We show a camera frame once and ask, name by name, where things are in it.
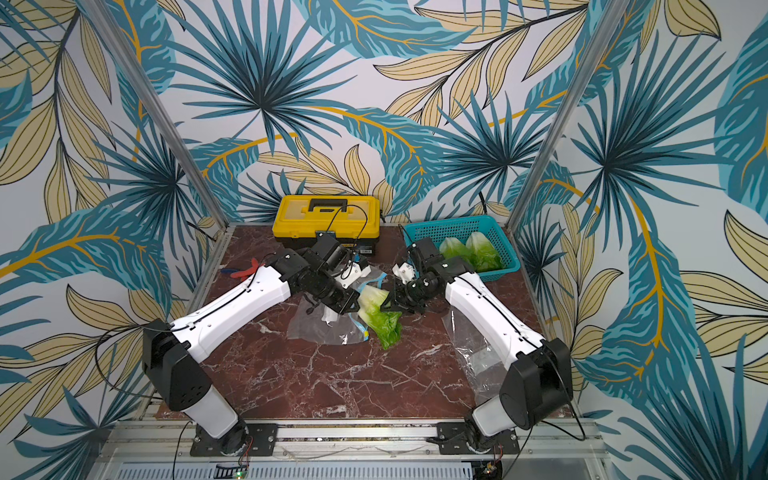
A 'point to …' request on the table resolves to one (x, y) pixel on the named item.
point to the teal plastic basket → (438, 231)
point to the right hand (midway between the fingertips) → (383, 308)
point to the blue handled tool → (227, 270)
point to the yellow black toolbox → (354, 219)
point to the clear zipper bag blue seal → (313, 323)
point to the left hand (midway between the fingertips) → (355, 313)
